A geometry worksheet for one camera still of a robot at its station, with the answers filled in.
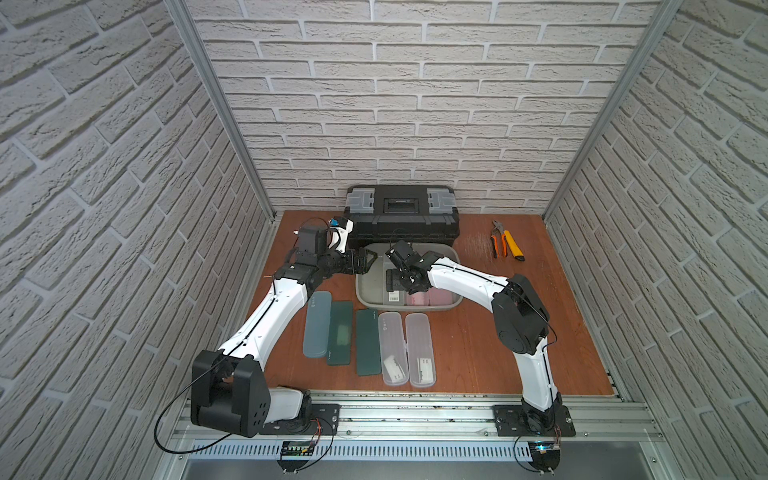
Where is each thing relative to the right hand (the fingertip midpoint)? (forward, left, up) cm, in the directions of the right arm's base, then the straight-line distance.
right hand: (403, 281), depth 94 cm
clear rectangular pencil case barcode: (-4, +3, -2) cm, 6 cm away
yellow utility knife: (+15, -44, -5) cm, 47 cm away
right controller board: (-48, -31, -6) cm, 57 cm away
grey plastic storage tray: (-2, +11, -3) cm, 11 cm away
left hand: (0, +10, +17) cm, 20 cm away
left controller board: (-42, +30, -8) cm, 52 cm away
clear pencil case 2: (-24, -3, -4) cm, 24 cm away
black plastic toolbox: (+19, +4, +12) cm, 23 cm away
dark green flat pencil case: (-18, +12, -4) cm, 22 cm away
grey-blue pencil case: (-12, +28, -5) cm, 30 cm away
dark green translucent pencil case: (-19, +20, -4) cm, 28 cm away
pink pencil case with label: (-5, -4, -4) cm, 7 cm away
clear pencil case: (-23, +5, -4) cm, 23 cm away
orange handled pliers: (+24, -40, -4) cm, 47 cm away
